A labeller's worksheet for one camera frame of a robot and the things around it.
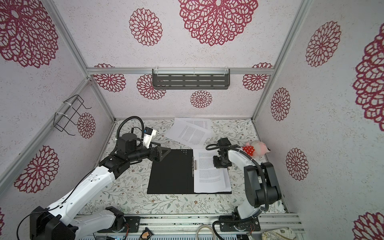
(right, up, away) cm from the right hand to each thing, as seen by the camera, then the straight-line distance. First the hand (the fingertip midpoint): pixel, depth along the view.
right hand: (218, 162), depth 92 cm
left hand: (-30, +10, -18) cm, 36 cm away
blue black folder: (-27, -7, -3) cm, 28 cm away
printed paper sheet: (-7, -9, -3) cm, 12 cm away
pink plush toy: (+25, +8, +3) cm, 27 cm away
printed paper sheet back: (-19, +16, +18) cm, 31 cm away
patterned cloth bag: (+26, -28, -24) cm, 45 cm away
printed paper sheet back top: (-6, +26, +27) cm, 38 cm away
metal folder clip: (-15, -3, +2) cm, 16 cm away
